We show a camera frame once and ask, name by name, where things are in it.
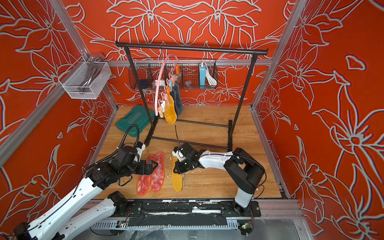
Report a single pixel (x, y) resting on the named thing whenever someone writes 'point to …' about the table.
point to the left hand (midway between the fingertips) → (149, 162)
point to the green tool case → (137, 115)
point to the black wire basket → (184, 75)
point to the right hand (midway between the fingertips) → (171, 172)
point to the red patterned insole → (143, 181)
